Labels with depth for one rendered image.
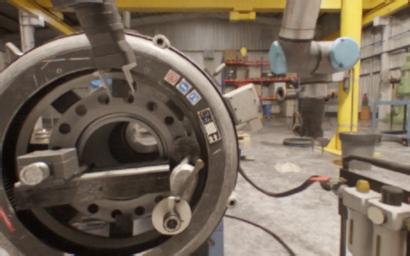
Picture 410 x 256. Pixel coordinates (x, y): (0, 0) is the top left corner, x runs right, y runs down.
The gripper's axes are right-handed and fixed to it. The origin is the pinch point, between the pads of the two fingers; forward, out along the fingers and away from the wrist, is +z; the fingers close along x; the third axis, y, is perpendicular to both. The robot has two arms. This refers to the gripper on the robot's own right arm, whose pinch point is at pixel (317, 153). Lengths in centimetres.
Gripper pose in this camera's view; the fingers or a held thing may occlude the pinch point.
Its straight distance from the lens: 88.5
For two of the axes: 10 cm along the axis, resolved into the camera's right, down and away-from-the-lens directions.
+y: -9.8, 0.4, -1.7
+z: 0.2, 10.0, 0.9
